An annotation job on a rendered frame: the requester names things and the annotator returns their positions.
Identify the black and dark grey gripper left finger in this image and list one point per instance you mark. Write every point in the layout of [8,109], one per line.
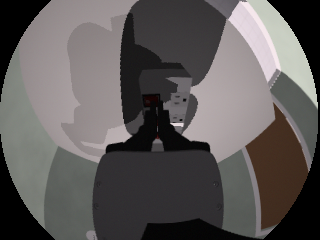
[145,136]

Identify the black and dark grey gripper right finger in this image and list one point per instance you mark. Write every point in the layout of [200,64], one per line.
[172,140]

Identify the dark grey power strip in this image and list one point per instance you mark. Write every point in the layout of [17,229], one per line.
[170,85]

